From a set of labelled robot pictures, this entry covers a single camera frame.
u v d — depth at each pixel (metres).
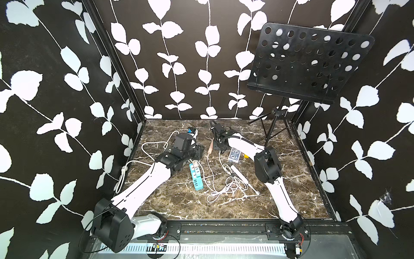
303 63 0.64
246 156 0.68
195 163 0.89
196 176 0.88
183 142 0.58
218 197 0.84
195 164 0.89
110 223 0.38
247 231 0.75
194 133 0.71
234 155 1.00
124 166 0.97
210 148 1.01
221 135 0.78
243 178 0.90
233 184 0.88
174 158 0.58
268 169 0.62
